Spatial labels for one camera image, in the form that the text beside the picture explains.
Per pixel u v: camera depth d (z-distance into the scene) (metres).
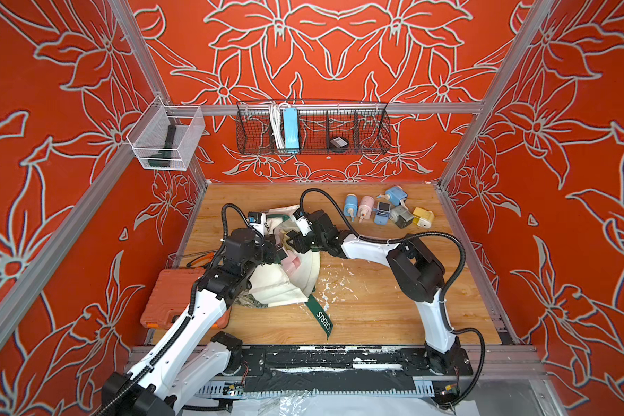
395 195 1.10
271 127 0.90
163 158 0.79
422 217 1.02
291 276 0.88
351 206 1.03
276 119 0.88
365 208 1.01
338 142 0.96
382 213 1.04
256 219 0.66
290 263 0.88
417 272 0.53
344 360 0.74
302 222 0.83
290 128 0.90
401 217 1.02
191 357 0.46
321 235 0.75
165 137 0.88
